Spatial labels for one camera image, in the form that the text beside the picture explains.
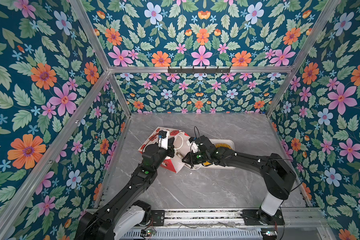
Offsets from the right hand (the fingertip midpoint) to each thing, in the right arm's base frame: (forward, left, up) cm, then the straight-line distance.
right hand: (182, 159), depth 81 cm
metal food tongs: (+3, +2, -1) cm, 4 cm away
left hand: (+7, +3, +14) cm, 15 cm away
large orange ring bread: (+15, -23, -9) cm, 29 cm away
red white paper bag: (0, +5, -6) cm, 7 cm away
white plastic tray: (+18, -31, -11) cm, 38 cm away
